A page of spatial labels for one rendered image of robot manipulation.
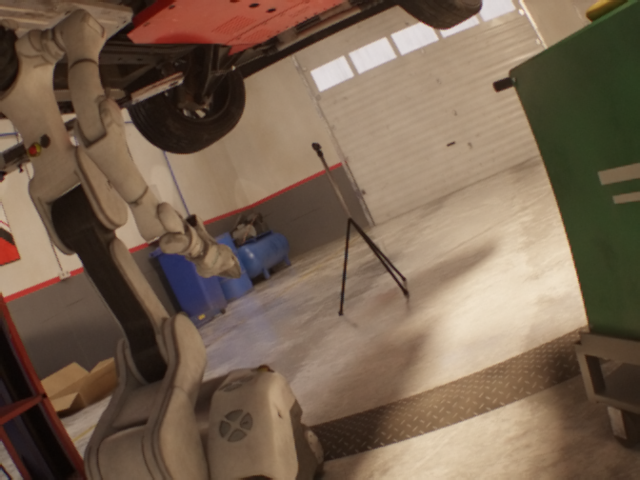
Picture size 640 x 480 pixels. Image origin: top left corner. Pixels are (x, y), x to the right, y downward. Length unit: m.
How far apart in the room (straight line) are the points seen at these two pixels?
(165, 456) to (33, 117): 0.86
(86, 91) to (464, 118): 9.47
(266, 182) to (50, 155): 9.91
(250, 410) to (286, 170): 9.86
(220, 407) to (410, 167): 9.38
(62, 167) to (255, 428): 0.77
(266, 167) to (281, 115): 0.96
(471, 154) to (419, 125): 1.01
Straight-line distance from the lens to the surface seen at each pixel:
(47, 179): 1.54
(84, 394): 5.07
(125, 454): 1.29
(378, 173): 10.76
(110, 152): 1.28
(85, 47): 1.39
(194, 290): 7.91
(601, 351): 1.05
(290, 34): 3.94
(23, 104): 1.51
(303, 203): 11.12
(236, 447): 1.39
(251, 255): 9.43
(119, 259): 1.53
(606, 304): 1.01
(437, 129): 10.55
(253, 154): 11.37
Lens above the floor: 0.66
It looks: 3 degrees down
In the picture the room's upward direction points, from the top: 24 degrees counter-clockwise
